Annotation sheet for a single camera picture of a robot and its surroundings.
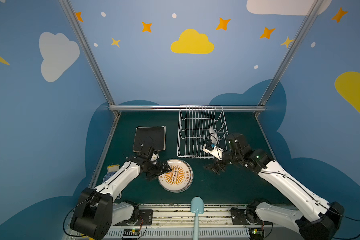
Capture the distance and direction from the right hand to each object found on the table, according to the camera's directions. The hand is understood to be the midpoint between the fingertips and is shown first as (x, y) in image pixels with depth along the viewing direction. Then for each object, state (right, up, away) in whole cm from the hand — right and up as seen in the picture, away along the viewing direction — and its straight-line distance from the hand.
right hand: (209, 156), depth 73 cm
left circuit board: (-39, -38, 0) cm, 54 cm away
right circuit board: (+24, -39, 0) cm, 45 cm away
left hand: (-23, -11, +11) cm, 28 cm away
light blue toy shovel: (-6, -27, +3) cm, 28 cm away
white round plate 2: (+6, +9, +17) cm, 20 cm away
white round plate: (-15, -16, +13) cm, 25 cm away
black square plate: (-39, +7, +33) cm, 52 cm away
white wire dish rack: (-4, +18, +42) cm, 46 cm away
